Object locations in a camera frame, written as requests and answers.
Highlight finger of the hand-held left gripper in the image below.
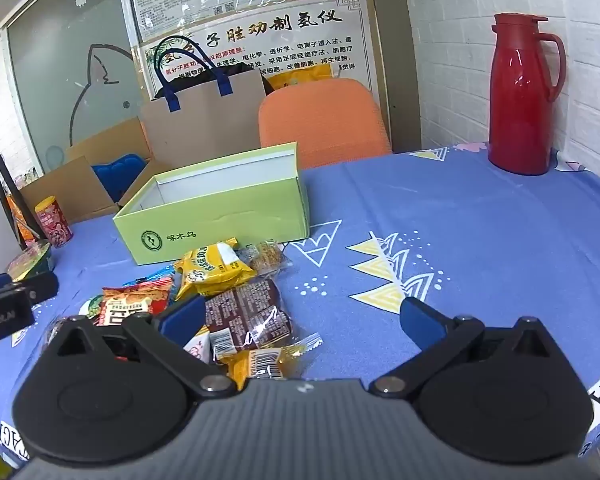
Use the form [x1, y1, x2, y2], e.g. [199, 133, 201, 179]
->
[0, 272, 60, 306]

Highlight small white snack packet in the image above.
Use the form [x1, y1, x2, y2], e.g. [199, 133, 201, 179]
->
[182, 325, 216, 363]

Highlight yellow plastic bag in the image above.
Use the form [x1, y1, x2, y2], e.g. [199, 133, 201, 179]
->
[267, 62, 333, 93]

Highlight brown cardboard box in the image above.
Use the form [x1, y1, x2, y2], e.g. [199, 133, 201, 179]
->
[19, 116, 181, 226]

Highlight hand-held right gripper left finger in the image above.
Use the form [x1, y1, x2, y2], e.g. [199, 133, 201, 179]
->
[40, 295, 237, 397]

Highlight red thermos jug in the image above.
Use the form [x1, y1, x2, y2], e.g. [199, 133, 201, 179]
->
[488, 12, 567, 176]

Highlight red patterned snack bag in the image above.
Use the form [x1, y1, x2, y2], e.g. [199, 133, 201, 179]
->
[6, 192, 35, 250]

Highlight small yellow candy packet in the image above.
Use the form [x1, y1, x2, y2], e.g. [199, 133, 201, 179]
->
[215, 332, 323, 386]

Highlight red snack canister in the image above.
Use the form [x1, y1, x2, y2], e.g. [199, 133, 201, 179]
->
[34, 196, 73, 248]

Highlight calligraphy wall poster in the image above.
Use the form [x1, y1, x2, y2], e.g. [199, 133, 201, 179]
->
[131, 0, 381, 106]

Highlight yellow snack packet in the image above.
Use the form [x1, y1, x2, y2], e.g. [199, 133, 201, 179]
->
[174, 241, 257, 298]

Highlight orange mesh chair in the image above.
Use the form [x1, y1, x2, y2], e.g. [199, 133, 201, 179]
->
[258, 78, 394, 170]

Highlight clear bag of yellow snacks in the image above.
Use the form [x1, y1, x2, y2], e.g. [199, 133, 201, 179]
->
[205, 280, 297, 353]

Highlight blue printed tablecloth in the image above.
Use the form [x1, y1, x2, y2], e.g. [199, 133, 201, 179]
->
[0, 145, 600, 480]

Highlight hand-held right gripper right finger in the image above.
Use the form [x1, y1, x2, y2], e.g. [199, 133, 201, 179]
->
[367, 297, 576, 399]

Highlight cat outline window decal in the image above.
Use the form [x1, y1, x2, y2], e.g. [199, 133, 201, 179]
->
[67, 42, 146, 148]

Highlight red white snack packet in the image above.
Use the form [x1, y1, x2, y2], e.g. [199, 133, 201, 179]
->
[96, 276, 176, 328]

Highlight green snack packet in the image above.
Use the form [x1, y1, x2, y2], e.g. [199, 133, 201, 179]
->
[77, 295, 106, 321]

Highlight brown paper bag blue handles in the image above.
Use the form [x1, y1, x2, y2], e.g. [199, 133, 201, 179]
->
[140, 35, 276, 173]

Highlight blue plastic stool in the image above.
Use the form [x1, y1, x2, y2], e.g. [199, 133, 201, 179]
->
[91, 154, 148, 203]

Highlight instant noodle bowl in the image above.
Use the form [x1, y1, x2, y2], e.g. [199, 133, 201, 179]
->
[7, 241, 56, 283]

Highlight green cardboard box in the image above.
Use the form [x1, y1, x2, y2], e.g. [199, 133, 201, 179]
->
[112, 141, 311, 266]

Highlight blue snack packet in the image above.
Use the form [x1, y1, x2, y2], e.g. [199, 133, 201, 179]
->
[125, 265, 176, 286]

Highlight black stand leg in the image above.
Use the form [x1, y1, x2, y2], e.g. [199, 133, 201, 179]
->
[0, 132, 41, 251]

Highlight clear-wrapped brown biscuit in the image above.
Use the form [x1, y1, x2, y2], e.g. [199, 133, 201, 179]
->
[245, 241, 293, 276]

